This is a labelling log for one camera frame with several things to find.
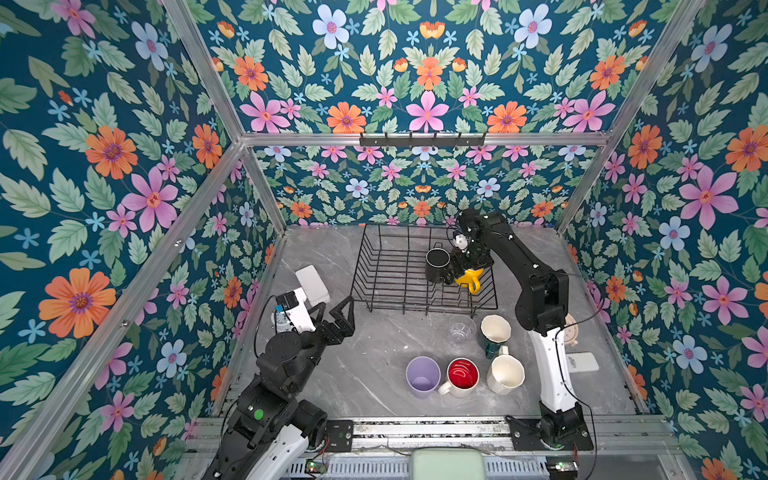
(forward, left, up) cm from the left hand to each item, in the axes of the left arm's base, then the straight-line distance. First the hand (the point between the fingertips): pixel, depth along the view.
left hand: (344, 297), depth 64 cm
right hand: (+22, -35, -23) cm, 48 cm away
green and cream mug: (+1, -40, -26) cm, 47 cm away
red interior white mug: (-10, -29, -29) cm, 42 cm away
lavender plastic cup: (-9, -18, -29) cm, 35 cm away
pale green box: (-29, -21, -27) cm, 45 cm away
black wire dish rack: (+27, -9, -31) cm, 42 cm away
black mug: (+21, -25, -20) cm, 38 cm away
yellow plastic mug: (+16, -35, -19) cm, 43 cm away
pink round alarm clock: (0, -63, -28) cm, 69 cm away
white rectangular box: (+22, +17, -28) cm, 39 cm away
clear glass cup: (+3, -30, -28) cm, 41 cm away
